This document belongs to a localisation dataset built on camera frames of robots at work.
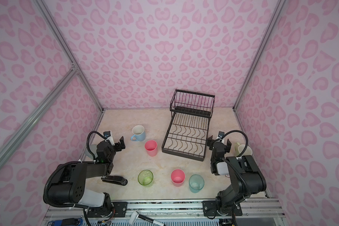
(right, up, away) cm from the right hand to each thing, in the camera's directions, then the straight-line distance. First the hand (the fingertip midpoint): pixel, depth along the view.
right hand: (220, 136), depth 92 cm
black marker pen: (-49, -36, -23) cm, 65 cm away
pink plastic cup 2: (-28, -23, -9) cm, 37 cm away
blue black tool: (-81, -37, -25) cm, 92 cm away
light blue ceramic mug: (-53, +2, +1) cm, 53 cm away
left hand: (-68, 0, 0) cm, 68 cm away
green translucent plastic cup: (-47, -24, -8) cm, 53 cm away
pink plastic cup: (-45, -7, 0) cm, 46 cm away
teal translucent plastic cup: (-17, -25, -10) cm, 32 cm away
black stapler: (-64, -24, -10) cm, 69 cm away
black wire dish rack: (-21, 0, +9) cm, 22 cm away
